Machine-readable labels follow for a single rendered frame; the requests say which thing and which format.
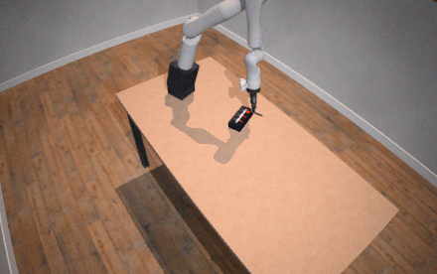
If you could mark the black power strip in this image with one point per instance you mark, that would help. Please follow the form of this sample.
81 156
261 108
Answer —
240 118

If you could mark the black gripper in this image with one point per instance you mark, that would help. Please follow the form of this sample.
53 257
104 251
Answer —
253 96

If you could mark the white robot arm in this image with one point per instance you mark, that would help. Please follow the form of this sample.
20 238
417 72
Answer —
220 13

